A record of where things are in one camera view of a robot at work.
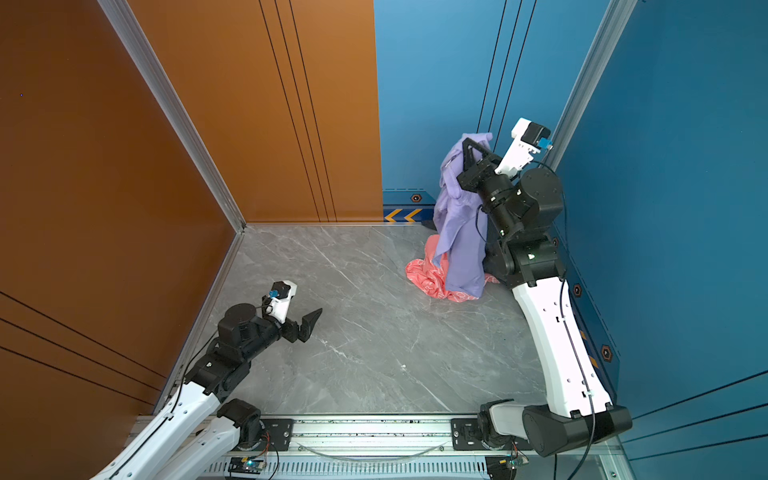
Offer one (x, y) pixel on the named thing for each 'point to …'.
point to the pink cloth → (431, 273)
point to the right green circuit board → (504, 467)
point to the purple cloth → (459, 247)
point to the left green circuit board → (246, 465)
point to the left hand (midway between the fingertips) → (306, 299)
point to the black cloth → (429, 224)
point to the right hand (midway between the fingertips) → (459, 141)
